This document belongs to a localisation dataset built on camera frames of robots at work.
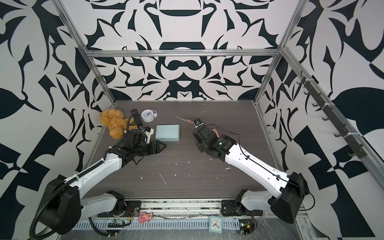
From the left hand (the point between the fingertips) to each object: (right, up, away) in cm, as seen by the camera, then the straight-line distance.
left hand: (162, 144), depth 83 cm
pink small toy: (-6, -32, -13) cm, 35 cm away
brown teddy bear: (-34, +13, +15) cm, 40 cm away
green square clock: (+27, -34, -14) cm, 46 cm away
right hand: (+22, +4, -7) cm, 24 cm away
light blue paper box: (+1, +5, +14) cm, 14 cm away
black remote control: (-27, +19, +29) cm, 44 cm away
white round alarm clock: (-15, +16, +24) cm, 32 cm away
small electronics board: (+42, -36, -12) cm, 57 cm away
